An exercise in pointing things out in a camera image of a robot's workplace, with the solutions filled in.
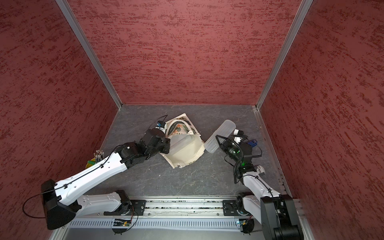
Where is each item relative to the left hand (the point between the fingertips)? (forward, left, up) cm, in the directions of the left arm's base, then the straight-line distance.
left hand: (168, 143), depth 75 cm
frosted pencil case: (+8, -7, -16) cm, 20 cm away
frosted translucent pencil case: (+2, -23, -5) cm, 24 cm away
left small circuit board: (-32, +22, -22) cm, 45 cm away
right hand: (+5, -25, -3) cm, 25 cm away
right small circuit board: (-31, -38, -22) cm, 54 cm away
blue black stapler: (+12, -52, -19) cm, 57 cm away
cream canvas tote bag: (+12, -5, 0) cm, 13 cm away
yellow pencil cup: (-6, +36, -3) cm, 36 cm away
